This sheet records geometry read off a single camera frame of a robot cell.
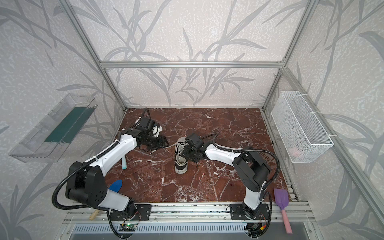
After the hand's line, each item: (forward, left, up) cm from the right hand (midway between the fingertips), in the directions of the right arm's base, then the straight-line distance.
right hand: (183, 151), depth 88 cm
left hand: (+3, +8, +7) cm, 11 cm away
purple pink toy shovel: (-24, -53, -5) cm, 59 cm away
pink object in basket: (-7, -57, +14) cm, 59 cm away
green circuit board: (-37, +24, -7) cm, 44 cm away
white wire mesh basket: (-7, -54, +28) cm, 61 cm away
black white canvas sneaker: (-8, 0, +1) cm, 8 cm away
